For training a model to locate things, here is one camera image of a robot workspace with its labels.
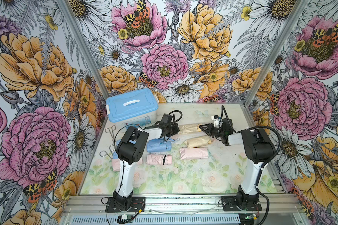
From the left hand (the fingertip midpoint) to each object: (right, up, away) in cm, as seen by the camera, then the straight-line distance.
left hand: (179, 132), depth 102 cm
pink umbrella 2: (+6, -12, -12) cm, 18 cm away
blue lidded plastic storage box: (-32, +17, -5) cm, 36 cm away
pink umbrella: (-13, -15, -14) cm, 25 cm away
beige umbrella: (+12, -5, -7) cm, 15 cm away
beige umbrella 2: (+7, +3, -3) cm, 8 cm away
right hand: (+14, +3, -3) cm, 15 cm away
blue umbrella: (-13, -7, -10) cm, 18 cm away
